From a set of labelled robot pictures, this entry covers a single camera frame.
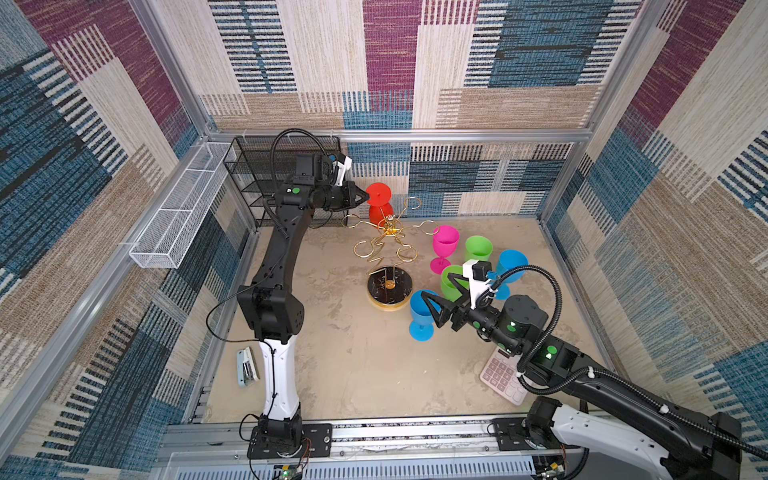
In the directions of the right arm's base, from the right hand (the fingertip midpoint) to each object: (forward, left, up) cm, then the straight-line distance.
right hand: (436, 289), depth 67 cm
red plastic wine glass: (+30, +12, -4) cm, 33 cm away
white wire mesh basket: (+25, +76, -8) cm, 81 cm away
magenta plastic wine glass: (+28, -8, -17) cm, 34 cm away
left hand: (+29, +15, +4) cm, 33 cm away
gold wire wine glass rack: (+18, +10, -26) cm, 33 cm away
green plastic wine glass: (+25, -18, -17) cm, 36 cm away
